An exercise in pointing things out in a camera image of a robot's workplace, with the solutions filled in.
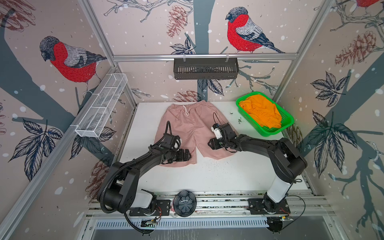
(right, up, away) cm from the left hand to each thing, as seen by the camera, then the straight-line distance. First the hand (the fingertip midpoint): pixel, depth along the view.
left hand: (185, 156), depth 87 cm
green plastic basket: (+71, +21, +16) cm, 76 cm away
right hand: (+16, +7, +7) cm, 19 cm away
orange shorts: (+57, +29, +22) cm, 68 cm away
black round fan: (+1, -20, -13) cm, 24 cm away
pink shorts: (+4, +20, +20) cm, 29 cm away
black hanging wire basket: (+14, +58, +17) cm, 62 cm away
